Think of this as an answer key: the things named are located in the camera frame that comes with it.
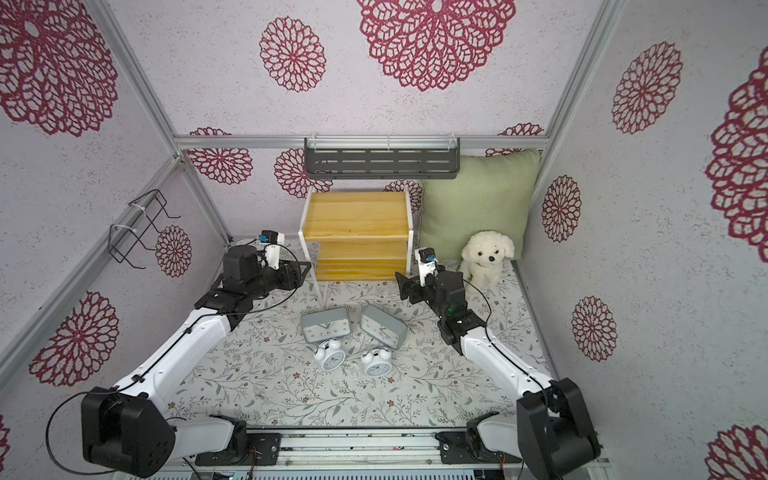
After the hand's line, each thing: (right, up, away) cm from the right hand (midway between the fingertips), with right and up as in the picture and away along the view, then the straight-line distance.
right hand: (410, 265), depth 81 cm
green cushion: (+28, +23, +15) cm, 40 cm away
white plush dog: (+23, +2, +11) cm, 26 cm away
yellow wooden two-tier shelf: (-14, +7, -5) cm, 17 cm away
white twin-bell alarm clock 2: (-9, -27, 0) cm, 28 cm away
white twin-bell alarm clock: (-22, -25, 0) cm, 33 cm away
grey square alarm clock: (-24, -18, +8) cm, 31 cm away
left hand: (-29, 0, 0) cm, 29 cm away
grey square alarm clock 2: (-8, -18, +7) cm, 21 cm away
